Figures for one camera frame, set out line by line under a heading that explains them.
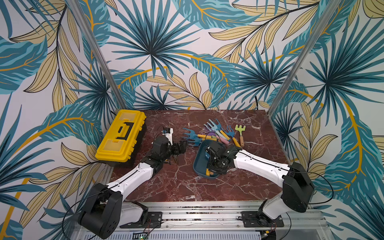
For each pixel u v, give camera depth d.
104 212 0.40
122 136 0.85
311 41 0.80
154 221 0.74
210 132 1.07
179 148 0.75
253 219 0.74
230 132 1.09
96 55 0.84
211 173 0.80
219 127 1.10
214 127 1.10
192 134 1.05
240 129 1.10
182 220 0.75
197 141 1.07
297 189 0.43
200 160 0.92
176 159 0.93
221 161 0.60
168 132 0.73
